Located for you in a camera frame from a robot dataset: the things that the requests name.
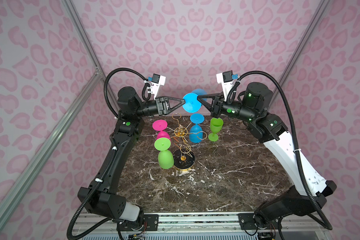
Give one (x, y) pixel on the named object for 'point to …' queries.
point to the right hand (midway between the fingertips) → (199, 97)
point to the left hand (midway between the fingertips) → (184, 101)
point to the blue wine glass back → (195, 132)
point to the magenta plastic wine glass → (160, 125)
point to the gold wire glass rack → (182, 159)
